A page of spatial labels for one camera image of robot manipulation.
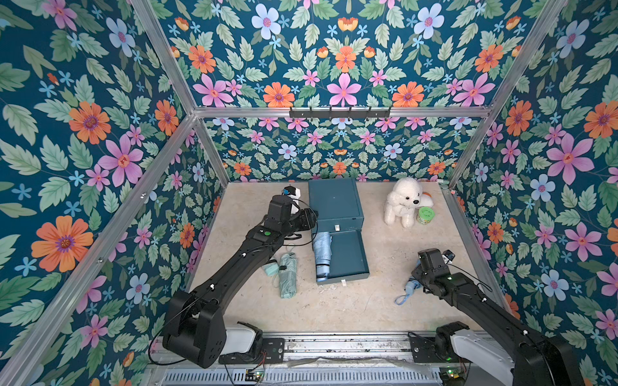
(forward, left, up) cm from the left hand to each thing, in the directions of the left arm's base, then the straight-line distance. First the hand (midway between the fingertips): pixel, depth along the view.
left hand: (316, 213), depth 81 cm
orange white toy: (+21, -53, -19) cm, 60 cm away
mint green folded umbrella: (-12, +12, -17) cm, 24 cm away
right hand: (-16, -36, -19) cm, 44 cm away
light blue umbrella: (-7, -1, -10) cm, 13 cm away
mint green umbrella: (-10, +18, -19) cm, 29 cm away
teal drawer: (-11, -11, -15) cm, 21 cm away
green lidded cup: (+9, -47, -18) cm, 51 cm away
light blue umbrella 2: (-21, -31, -18) cm, 42 cm away
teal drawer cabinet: (+4, -8, -1) cm, 8 cm away
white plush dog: (+9, -34, -8) cm, 36 cm away
